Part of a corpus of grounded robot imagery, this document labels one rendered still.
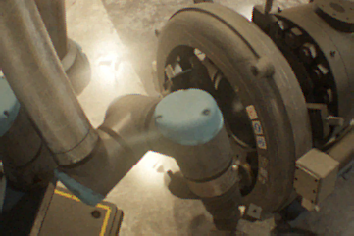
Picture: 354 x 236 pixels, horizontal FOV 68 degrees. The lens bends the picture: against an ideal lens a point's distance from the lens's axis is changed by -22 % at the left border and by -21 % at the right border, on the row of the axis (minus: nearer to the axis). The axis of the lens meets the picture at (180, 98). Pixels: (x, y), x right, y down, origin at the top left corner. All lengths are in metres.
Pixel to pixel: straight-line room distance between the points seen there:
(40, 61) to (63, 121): 0.09
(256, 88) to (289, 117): 0.11
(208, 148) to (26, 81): 0.27
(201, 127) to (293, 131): 0.36
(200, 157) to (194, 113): 0.07
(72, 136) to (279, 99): 0.48
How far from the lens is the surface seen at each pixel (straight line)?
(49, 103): 0.41
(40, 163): 0.80
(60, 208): 1.26
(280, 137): 0.75
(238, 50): 0.76
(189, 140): 0.44
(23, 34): 0.38
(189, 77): 0.98
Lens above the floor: 1.42
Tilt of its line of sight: 47 degrees down
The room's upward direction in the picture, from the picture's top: 1 degrees clockwise
